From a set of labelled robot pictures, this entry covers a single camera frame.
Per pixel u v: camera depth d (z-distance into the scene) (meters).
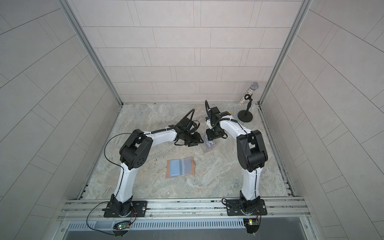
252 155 0.51
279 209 0.71
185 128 0.79
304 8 0.71
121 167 0.55
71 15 0.74
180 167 0.83
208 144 0.90
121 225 0.64
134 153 0.54
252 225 0.68
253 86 0.89
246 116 1.06
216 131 0.79
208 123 0.87
